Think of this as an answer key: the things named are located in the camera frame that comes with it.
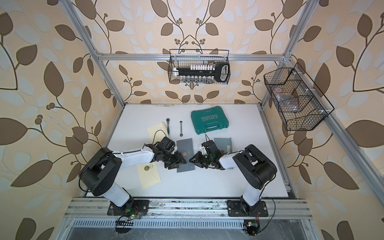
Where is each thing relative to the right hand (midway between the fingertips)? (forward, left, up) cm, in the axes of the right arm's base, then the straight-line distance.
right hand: (190, 161), depth 90 cm
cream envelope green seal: (-7, +24, -2) cm, 25 cm away
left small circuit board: (-31, +31, +2) cm, 44 cm away
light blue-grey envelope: (+10, -23, 0) cm, 25 cm away
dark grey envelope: (+10, +3, 0) cm, 10 cm away
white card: (+8, -25, -1) cm, 26 cm away
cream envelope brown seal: (+8, +17, +20) cm, 27 cm away
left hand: (-2, +4, +3) cm, 5 cm away
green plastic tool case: (+29, -14, +4) cm, 33 cm away
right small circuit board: (-33, -30, -4) cm, 45 cm away
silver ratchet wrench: (+20, +6, 0) cm, 21 cm away
